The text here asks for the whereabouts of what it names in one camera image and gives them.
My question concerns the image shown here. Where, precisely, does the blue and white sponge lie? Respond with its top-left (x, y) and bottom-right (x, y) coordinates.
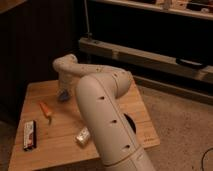
top-left (58, 92), bottom-right (70, 102)

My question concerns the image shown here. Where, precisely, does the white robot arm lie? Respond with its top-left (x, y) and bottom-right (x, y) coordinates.
top-left (53, 54), bottom-right (156, 171)

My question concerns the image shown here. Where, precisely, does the orange toy carrot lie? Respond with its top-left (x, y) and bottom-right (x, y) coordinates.
top-left (39, 102), bottom-right (52, 123)

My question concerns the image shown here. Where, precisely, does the black and white box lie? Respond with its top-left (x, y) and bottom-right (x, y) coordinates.
top-left (23, 120), bottom-right (37, 151)

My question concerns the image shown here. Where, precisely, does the metal vertical pole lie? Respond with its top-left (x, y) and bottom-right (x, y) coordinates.
top-left (83, 0), bottom-right (92, 41)

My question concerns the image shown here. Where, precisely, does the black round disc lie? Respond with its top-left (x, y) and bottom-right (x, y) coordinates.
top-left (124, 113), bottom-right (136, 134)

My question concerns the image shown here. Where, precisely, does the wooden shelf beam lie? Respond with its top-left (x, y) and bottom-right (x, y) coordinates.
top-left (79, 37), bottom-right (213, 84)

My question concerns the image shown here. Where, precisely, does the black handle on shelf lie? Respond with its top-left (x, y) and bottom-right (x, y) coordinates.
top-left (175, 58), bottom-right (207, 70)

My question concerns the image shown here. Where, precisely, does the black cable on floor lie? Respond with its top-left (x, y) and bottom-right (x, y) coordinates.
top-left (200, 147), bottom-right (213, 171)

